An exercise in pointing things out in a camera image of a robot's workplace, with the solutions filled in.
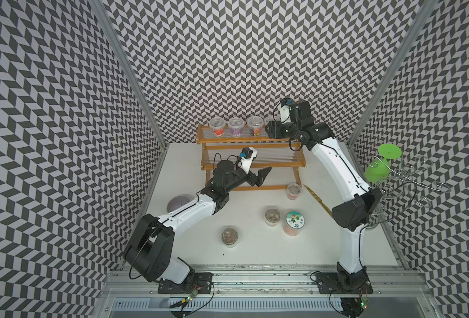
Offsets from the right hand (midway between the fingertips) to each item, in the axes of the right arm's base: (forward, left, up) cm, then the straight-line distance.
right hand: (273, 129), depth 81 cm
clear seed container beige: (-26, 0, -26) cm, 37 cm away
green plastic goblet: (-16, -41, -8) cm, 44 cm away
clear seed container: (+1, +15, +2) cm, 16 cm away
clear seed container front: (-35, +18, -26) cm, 47 cm away
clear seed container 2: (+1, +7, +2) cm, 8 cm away
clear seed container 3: (-14, -10, -26) cm, 31 cm away
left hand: (-13, +5, -6) cm, 15 cm away
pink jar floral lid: (-30, -8, -24) cm, 40 cm away
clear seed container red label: (0, +23, +3) cm, 23 cm away
